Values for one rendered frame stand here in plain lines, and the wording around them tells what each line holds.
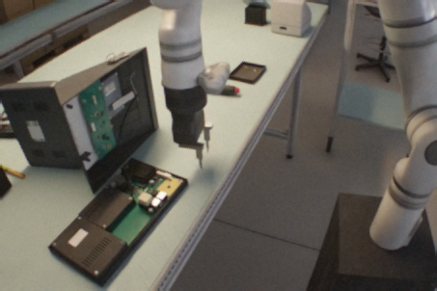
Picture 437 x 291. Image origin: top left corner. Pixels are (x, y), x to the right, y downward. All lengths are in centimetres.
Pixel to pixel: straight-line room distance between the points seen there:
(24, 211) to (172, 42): 44
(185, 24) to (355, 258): 57
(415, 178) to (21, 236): 73
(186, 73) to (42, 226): 39
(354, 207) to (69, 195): 65
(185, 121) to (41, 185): 35
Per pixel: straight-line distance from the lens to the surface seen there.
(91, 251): 56
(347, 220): 82
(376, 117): 226
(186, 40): 52
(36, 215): 70
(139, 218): 60
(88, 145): 66
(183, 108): 57
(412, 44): 51
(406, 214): 71
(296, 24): 132
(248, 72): 103
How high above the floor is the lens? 146
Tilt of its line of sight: 39 degrees down
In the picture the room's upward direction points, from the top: 3 degrees counter-clockwise
